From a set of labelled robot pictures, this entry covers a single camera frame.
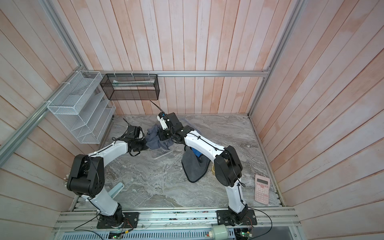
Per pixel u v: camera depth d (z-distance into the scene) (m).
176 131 0.66
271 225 0.66
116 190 0.80
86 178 0.47
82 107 0.73
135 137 0.76
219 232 0.64
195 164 0.91
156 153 0.99
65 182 0.69
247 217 0.73
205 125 1.14
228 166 0.50
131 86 1.05
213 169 0.53
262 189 0.82
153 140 0.82
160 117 0.76
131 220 0.73
